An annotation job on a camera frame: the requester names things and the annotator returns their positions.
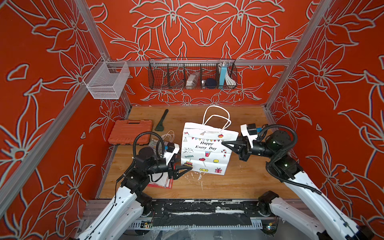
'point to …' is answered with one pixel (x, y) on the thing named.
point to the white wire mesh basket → (106, 79)
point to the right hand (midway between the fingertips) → (221, 145)
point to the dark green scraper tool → (160, 127)
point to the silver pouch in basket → (192, 80)
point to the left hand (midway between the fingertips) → (188, 162)
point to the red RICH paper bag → (158, 186)
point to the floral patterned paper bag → (160, 179)
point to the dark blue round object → (211, 83)
